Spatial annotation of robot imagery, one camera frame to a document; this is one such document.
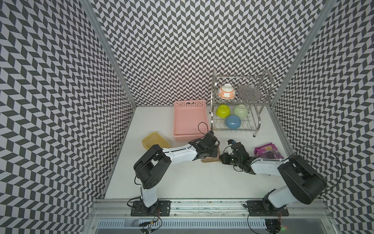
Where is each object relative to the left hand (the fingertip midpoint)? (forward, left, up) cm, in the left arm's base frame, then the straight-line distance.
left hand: (215, 151), depth 89 cm
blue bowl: (+22, -14, +2) cm, 26 cm away
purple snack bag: (0, -33, 0) cm, 33 cm away
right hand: (-2, -3, -5) cm, 7 cm away
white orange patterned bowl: (+24, -7, +27) cm, 37 cm away
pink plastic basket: (+27, +16, -4) cm, 32 cm away
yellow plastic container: (+9, +40, 0) cm, 41 cm away
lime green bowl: (+31, -8, +4) cm, 32 cm away
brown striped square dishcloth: (-3, +2, -3) cm, 5 cm away
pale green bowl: (+29, -21, +6) cm, 37 cm away
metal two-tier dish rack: (+21, -12, +23) cm, 33 cm away
